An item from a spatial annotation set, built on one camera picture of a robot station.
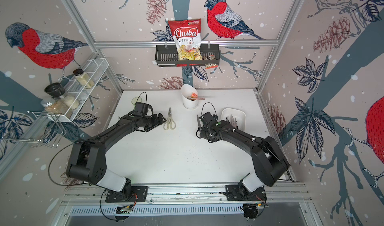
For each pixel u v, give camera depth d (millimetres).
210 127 661
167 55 1010
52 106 596
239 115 1037
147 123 764
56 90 610
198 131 882
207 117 697
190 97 1078
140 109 715
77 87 779
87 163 439
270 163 434
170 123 1005
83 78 744
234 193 725
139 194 730
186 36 814
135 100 1067
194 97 1067
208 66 901
